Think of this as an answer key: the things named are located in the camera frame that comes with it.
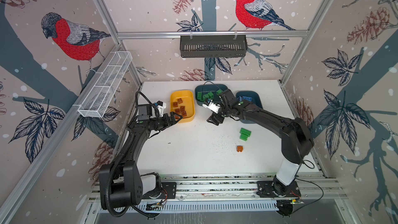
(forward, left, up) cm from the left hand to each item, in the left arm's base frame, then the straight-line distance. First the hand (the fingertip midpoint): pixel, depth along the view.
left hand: (176, 119), depth 82 cm
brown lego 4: (+13, -2, -14) cm, 20 cm away
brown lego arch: (-11, -35, -15) cm, 40 cm away
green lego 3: (0, -41, -15) cm, 43 cm away
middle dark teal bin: (+35, -17, -14) cm, 41 cm away
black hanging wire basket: (+47, -34, +15) cm, 60 cm away
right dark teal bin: (+23, -52, -13) cm, 59 cm away
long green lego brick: (+28, -12, -14) cm, 34 cm away
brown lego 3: (+18, -1, -14) cm, 22 cm away
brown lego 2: (+20, +4, -13) cm, 25 cm away
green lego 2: (+28, -17, -14) cm, 35 cm away
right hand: (+5, -19, -4) cm, 20 cm away
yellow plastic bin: (+27, -4, -14) cm, 30 cm away
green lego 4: (-3, -40, -16) cm, 43 cm away
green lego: (+26, -21, -11) cm, 35 cm away
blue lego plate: (+26, -48, -15) cm, 56 cm away
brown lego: (+24, +2, -14) cm, 28 cm away
